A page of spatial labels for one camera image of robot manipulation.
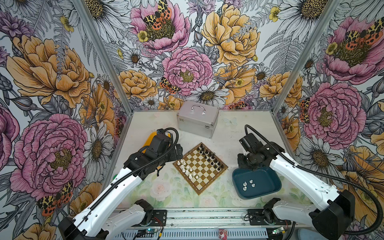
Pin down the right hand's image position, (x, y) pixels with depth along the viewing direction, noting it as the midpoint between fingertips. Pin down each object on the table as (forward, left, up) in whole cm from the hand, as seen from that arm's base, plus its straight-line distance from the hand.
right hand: (242, 169), depth 77 cm
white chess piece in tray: (-3, -3, -11) cm, 12 cm away
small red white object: (-26, +12, -8) cm, 30 cm away
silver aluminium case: (+34, +21, +1) cm, 40 cm away
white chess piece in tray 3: (-5, -3, -13) cm, 14 cm away
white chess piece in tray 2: (-2, -7, -12) cm, 14 cm away
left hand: (+5, +34, +7) cm, 35 cm away
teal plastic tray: (-3, -7, -13) cm, 15 cm away
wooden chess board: (+7, +21, -11) cm, 24 cm away
